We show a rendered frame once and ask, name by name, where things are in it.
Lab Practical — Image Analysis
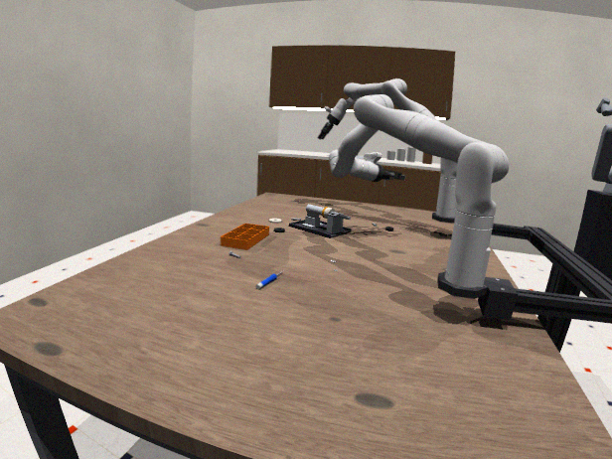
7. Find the orange divided tray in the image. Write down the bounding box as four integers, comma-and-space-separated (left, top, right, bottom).
221, 224, 269, 250

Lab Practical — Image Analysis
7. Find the blue screwdriver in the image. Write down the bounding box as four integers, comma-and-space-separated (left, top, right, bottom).
255, 270, 284, 289

